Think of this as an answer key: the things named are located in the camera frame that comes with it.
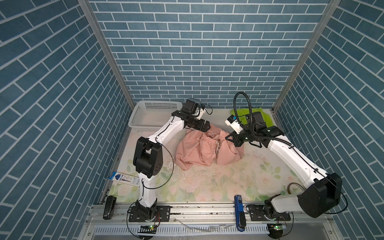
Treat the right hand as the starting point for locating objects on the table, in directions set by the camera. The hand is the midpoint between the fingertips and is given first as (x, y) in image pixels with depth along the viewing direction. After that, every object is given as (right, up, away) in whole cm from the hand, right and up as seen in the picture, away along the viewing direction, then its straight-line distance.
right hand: (226, 135), depth 79 cm
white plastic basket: (-52, +12, +36) cm, 65 cm away
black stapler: (-59, -34, -6) cm, 68 cm away
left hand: (-12, +5, +12) cm, 18 cm away
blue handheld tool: (+6, -40, -8) cm, 41 cm away
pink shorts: (-11, -9, +11) cm, 18 cm away
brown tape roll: (+36, -32, +4) cm, 48 cm away
